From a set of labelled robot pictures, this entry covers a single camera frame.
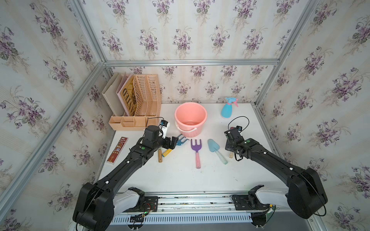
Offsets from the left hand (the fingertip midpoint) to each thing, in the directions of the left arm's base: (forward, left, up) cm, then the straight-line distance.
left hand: (172, 137), depth 82 cm
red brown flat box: (-2, +36, -14) cm, 39 cm away
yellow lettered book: (+29, +31, +5) cm, 43 cm away
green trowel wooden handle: (-5, +8, -13) cm, 16 cm away
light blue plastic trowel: (+1, -27, -15) cm, 31 cm away
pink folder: (+38, +33, +13) cm, 52 cm away
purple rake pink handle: (0, -15, -14) cm, 20 cm away
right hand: (-2, -36, -7) cm, 37 cm away
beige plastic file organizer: (+44, +21, +2) cm, 49 cm away
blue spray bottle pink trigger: (+29, -39, -7) cm, 49 cm away
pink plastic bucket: (+27, -11, -15) cm, 33 cm away
